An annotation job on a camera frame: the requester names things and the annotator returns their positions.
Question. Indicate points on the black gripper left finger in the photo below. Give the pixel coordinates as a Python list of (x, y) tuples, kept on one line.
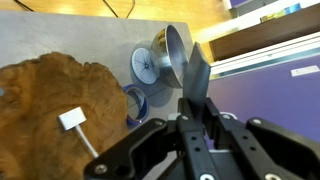
[(150, 150)]

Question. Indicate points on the blue tape roll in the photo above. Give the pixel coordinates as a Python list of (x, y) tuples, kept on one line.
[(144, 106)]

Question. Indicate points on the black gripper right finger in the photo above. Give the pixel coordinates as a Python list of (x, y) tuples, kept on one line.
[(266, 150)]

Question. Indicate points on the silver metal bowl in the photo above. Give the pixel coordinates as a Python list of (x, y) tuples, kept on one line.
[(170, 56)]

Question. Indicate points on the white round spoked disc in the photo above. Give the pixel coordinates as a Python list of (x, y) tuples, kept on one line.
[(143, 66)]

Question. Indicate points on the brown wooden slab tray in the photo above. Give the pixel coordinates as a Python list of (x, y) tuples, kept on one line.
[(40, 100)]

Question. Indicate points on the dark brown door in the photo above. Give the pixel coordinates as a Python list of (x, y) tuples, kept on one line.
[(266, 31)]

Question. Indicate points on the white door frame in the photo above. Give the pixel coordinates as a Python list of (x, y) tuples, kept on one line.
[(263, 56)]

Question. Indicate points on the white wall label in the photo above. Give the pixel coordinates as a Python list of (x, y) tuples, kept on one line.
[(305, 70)]

